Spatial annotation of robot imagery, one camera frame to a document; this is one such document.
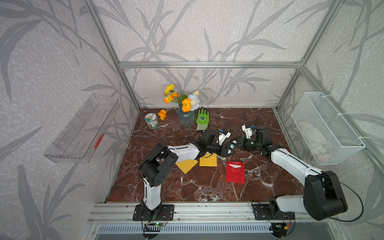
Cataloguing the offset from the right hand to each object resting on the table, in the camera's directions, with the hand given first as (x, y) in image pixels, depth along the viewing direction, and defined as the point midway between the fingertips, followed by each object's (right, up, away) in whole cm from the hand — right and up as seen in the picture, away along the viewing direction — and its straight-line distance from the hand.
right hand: (231, 141), depth 85 cm
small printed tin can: (-52, +12, +18) cm, 56 cm away
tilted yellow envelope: (-27, -15, +4) cm, 31 cm away
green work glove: (-16, +12, +27) cm, 34 cm away
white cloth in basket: (+42, +3, -8) cm, 43 cm away
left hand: (0, -6, -2) cm, 7 cm away
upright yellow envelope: (-12, -13, +7) cm, 18 cm away
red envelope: (+3, -19, +3) cm, 19 cm away
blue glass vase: (-28, +13, +19) cm, 36 cm away
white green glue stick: (0, -2, -3) cm, 4 cm away
